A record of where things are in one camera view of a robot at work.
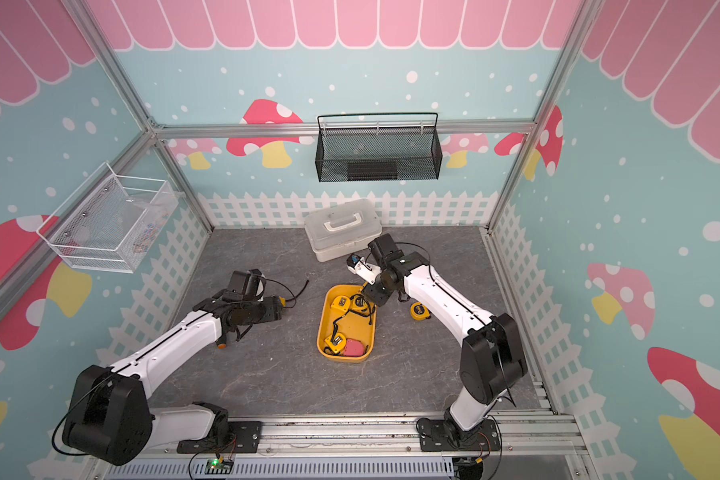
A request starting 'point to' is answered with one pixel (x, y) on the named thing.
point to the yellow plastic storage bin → (347, 324)
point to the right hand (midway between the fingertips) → (376, 286)
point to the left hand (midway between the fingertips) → (272, 313)
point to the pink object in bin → (353, 348)
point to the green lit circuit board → (214, 466)
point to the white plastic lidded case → (343, 230)
